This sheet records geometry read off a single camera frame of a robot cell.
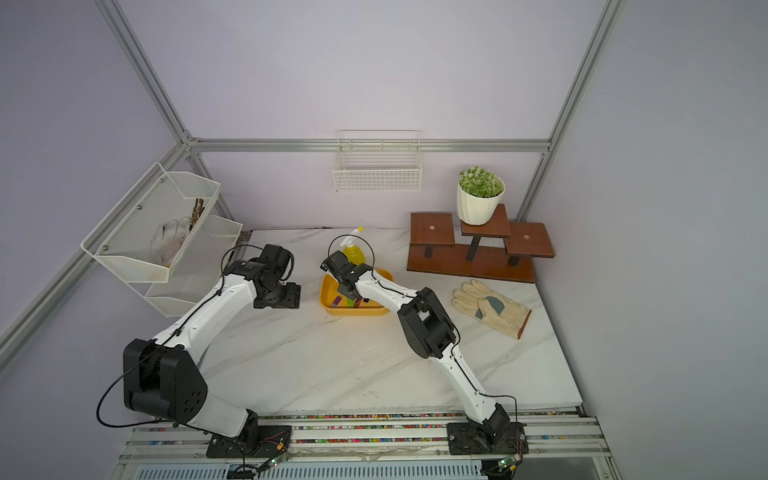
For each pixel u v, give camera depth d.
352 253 1.00
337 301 1.00
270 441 0.73
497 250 1.10
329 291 1.01
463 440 0.73
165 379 0.42
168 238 0.78
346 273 0.78
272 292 0.67
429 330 0.60
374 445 0.74
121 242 0.69
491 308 0.97
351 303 0.98
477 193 0.82
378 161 0.97
